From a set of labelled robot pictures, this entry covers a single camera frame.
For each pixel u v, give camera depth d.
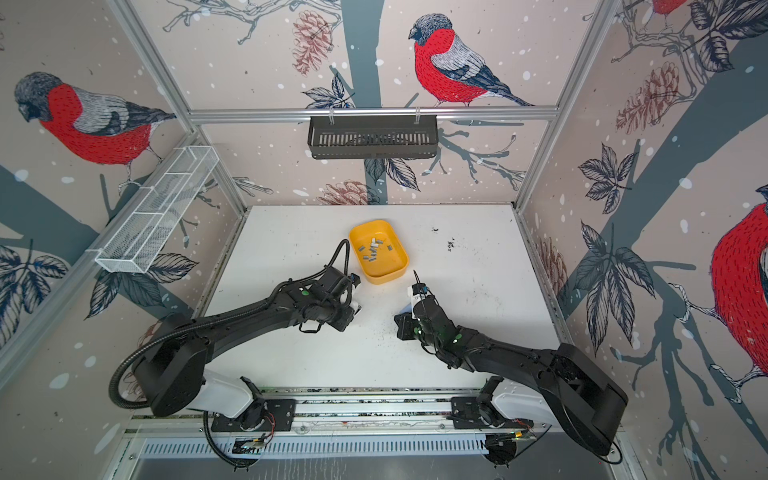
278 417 0.73
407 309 0.91
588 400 0.42
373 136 1.07
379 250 1.07
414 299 0.77
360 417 0.75
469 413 0.74
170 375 0.42
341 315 0.76
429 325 0.64
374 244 1.09
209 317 0.49
